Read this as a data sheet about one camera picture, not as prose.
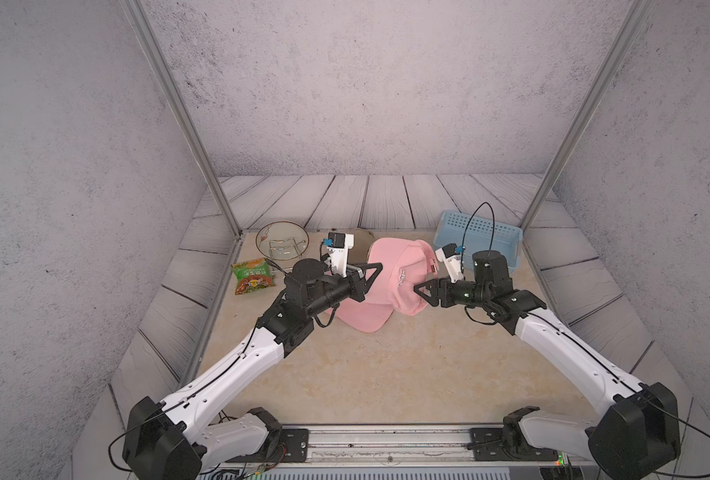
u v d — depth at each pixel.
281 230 1.01
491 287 0.60
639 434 0.39
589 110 0.87
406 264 0.72
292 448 0.73
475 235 1.18
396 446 0.74
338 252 0.61
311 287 0.53
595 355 0.46
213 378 0.44
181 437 0.38
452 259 0.71
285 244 1.00
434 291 0.69
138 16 0.70
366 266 0.66
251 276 1.01
